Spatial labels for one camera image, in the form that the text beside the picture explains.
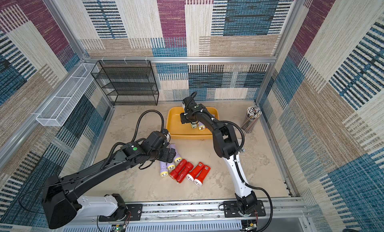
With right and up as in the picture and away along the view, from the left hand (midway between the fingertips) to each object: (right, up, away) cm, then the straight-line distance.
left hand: (170, 152), depth 79 cm
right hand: (+8, +16, +25) cm, 31 cm away
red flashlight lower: (+9, -11, +6) cm, 15 cm away
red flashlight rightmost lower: (+17, -14, +5) cm, 23 cm away
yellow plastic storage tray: (0, +9, +23) cm, 25 cm away
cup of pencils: (+47, +20, +11) cm, 53 cm away
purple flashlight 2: (-4, -10, +5) cm, 12 cm away
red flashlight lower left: (+4, -11, +6) cm, 13 cm away
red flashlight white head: (+13, -12, +5) cm, 18 cm away
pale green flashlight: (+13, +12, +23) cm, 29 cm away
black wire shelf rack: (-36, +43, +32) cm, 65 cm away
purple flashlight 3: (-1, -9, +6) cm, 11 cm away
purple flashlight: (+17, +12, +23) cm, 31 cm away
